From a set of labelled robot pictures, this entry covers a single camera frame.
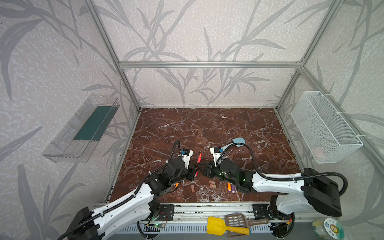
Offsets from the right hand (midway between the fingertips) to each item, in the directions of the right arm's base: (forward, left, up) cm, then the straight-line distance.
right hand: (199, 160), depth 75 cm
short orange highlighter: (-8, +13, -15) cm, 22 cm away
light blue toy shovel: (+21, -24, -15) cm, 35 cm away
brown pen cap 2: (-8, -7, -16) cm, 19 cm away
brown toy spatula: (-24, -19, -16) cm, 35 cm away
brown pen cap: (-10, +4, -14) cm, 18 cm away
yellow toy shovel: (-27, -8, -16) cm, 32 cm away
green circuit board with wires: (-26, +21, -15) cm, 37 cm away
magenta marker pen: (+1, 0, -3) cm, 3 cm away
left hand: (-1, -1, -3) cm, 3 cm away
